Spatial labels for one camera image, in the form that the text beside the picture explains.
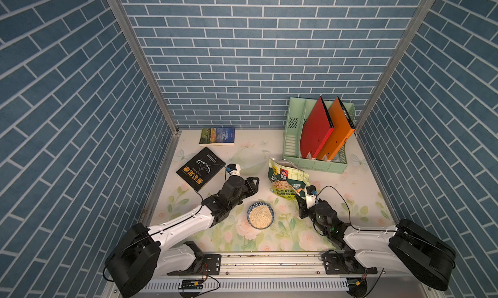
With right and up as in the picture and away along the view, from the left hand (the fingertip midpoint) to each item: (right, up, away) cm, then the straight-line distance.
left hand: (262, 182), depth 81 cm
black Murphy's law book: (-32, +3, +18) cm, 36 cm away
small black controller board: (-27, -37, -9) cm, 46 cm away
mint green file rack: (+20, +35, +23) cm, 46 cm away
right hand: (+17, -7, +5) cm, 19 cm away
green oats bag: (+10, +2, -4) cm, 11 cm away
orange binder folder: (+36, +23, +2) cm, 43 cm away
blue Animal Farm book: (-26, +21, +35) cm, 48 cm away
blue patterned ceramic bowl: (-1, -14, -1) cm, 14 cm away
